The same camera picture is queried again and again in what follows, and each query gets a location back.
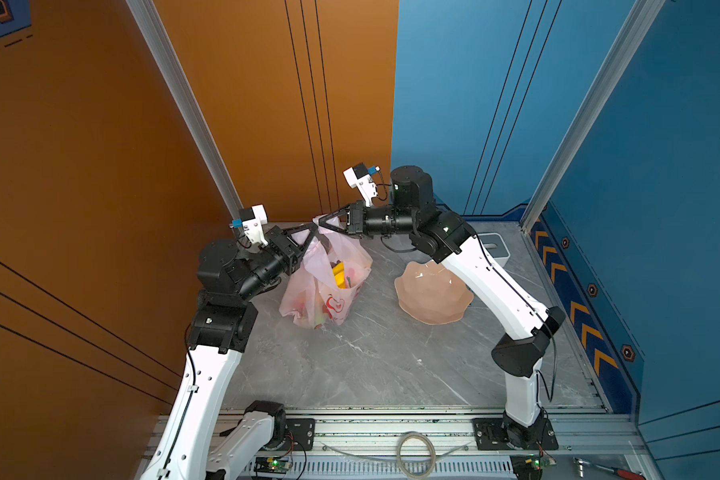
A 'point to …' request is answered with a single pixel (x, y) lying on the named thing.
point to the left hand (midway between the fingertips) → (319, 224)
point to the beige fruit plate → (431, 295)
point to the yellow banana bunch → (338, 269)
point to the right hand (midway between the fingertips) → (319, 224)
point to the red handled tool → (620, 472)
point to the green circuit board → (272, 465)
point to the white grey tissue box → (496, 246)
